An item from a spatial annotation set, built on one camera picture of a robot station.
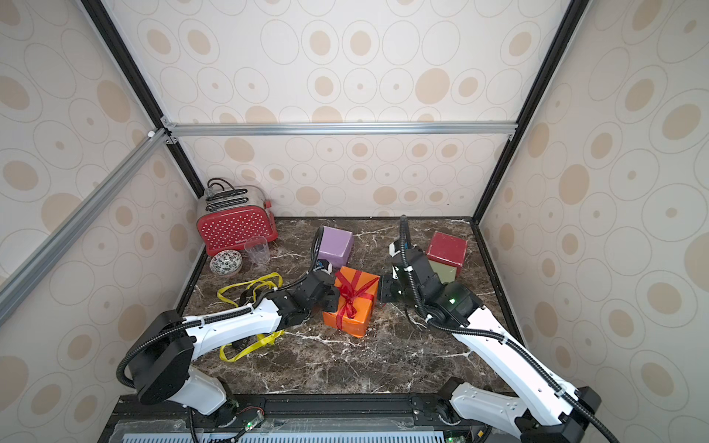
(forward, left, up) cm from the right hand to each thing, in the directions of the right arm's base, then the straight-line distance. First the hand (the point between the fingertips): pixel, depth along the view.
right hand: (388, 278), depth 71 cm
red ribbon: (+4, +11, -14) cm, 18 cm away
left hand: (+3, +13, -14) cm, 19 cm away
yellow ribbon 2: (+13, +44, -23) cm, 52 cm away
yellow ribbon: (-9, +37, -23) cm, 45 cm away
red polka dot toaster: (+28, +55, -6) cm, 62 cm away
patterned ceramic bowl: (+19, +60, -21) cm, 66 cm away
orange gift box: (-4, +9, -22) cm, 24 cm away
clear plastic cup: (+25, +49, -21) cm, 59 cm away
